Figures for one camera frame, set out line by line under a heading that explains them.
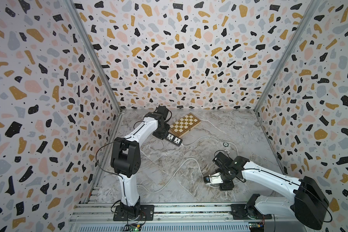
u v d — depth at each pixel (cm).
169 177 86
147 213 73
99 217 73
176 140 90
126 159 50
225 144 101
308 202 41
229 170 59
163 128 79
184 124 109
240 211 74
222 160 66
